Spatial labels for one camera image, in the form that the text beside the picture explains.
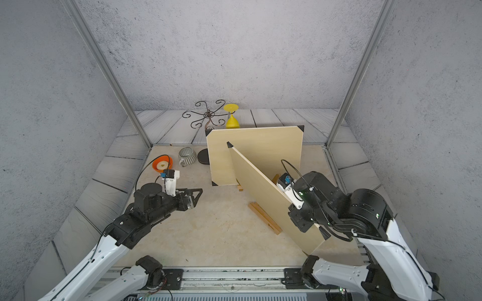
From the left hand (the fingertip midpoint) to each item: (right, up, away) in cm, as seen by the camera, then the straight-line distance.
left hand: (198, 191), depth 71 cm
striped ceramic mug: (-15, +14, +36) cm, 41 cm away
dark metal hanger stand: (-9, +14, +46) cm, 49 cm away
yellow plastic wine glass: (+10, +30, +25) cm, 41 cm away
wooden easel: (+27, -15, +12) cm, 33 cm away
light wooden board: (+32, +16, +18) cm, 40 cm away
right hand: (+32, -2, -14) cm, 35 cm away
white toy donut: (-30, +9, +37) cm, 48 cm away
